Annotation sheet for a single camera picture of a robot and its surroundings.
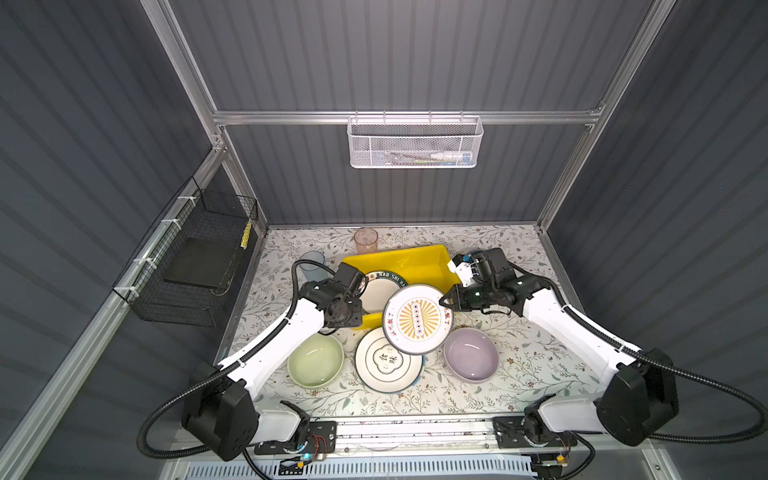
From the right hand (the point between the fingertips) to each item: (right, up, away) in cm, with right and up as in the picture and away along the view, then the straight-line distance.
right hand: (444, 303), depth 80 cm
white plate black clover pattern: (-16, -19, +4) cm, 25 cm away
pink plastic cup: (-23, +18, +22) cm, 37 cm away
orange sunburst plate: (-8, -5, -1) cm, 9 cm away
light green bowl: (-36, -19, +7) cm, 41 cm away
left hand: (-25, -4, +2) cm, 25 cm away
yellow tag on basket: (-55, +19, +3) cm, 58 cm away
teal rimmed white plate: (-19, +1, +23) cm, 30 cm away
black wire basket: (-64, +9, -10) cm, 65 cm away
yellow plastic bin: (-1, +9, +23) cm, 25 cm away
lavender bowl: (+9, -17, +9) cm, 21 cm away
